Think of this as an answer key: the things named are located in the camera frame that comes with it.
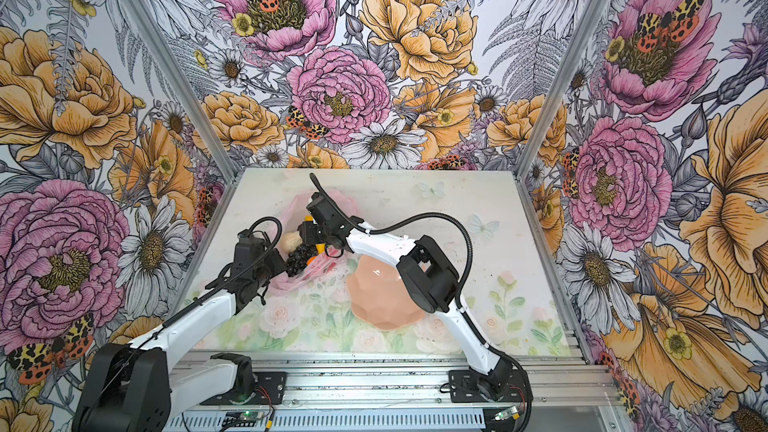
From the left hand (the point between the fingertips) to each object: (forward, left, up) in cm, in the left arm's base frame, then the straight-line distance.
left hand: (278, 265), depth 89 cm
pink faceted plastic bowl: (-8, -29, -4) cm, 31 cm away
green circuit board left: (-36, +2, -6) cm, 37 cm away
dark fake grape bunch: (+2, -5, -1) cm, 6 cm away
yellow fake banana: (+7, -11, -2) cm, 13 cm away
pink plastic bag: (+14, -2, +8) cm, 16 cm away
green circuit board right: (-36, -61, -6) cm, 71 cm away
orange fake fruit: (+2, -9, -1) cm, 9 cm away
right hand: (+7, -8, +3) cm, 11 cm away
